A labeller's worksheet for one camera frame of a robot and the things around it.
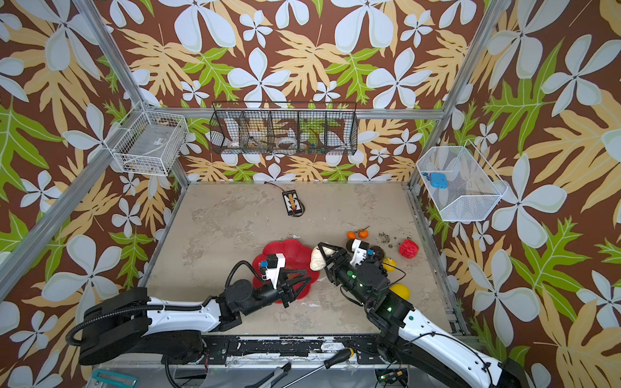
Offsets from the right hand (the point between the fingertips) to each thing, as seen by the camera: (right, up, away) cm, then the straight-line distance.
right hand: (315, 251), depth 69 cm
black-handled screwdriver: (+5, -34, +3) cm, 34 cm away
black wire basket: (-12, +45, +29) cm, 55 cm away
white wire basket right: (+52, +21, +15) cm, 58 cm away
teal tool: (-60, -38, 0) cm, 71 cm away
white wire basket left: (-60, +36, +18) cm, 72 cm away
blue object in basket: (+45, +23, +18) cm, 53 cm away
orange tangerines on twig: (+21, +2, +31) cm, 37 cm away
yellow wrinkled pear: (+20, -3, -4) cm, 21 cm away
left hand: (-2, -7, +1) cm, 7 cm away
